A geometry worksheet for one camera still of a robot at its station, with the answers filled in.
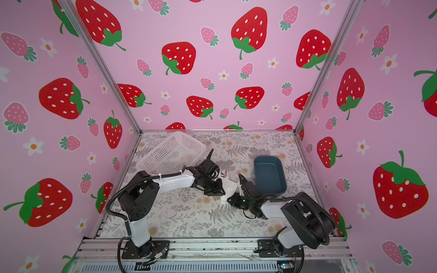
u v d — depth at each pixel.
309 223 0.44
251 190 0.71
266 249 0.74
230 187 0.93
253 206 0.70
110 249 0.77
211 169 0.75
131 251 0.73
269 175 0.99
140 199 0.49
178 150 1.11
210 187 0.78
